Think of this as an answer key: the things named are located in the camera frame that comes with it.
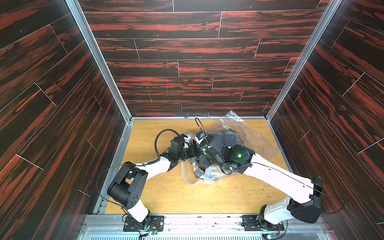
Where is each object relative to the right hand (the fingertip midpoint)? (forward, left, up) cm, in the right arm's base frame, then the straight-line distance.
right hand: (206, 149), depth 71 cm
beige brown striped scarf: (-2, +3, -21) cm, 21 cm away
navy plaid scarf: (+18, -15, -13) cm, 27 cm away
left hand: (+8, +2, -13) cm, 16 cm away
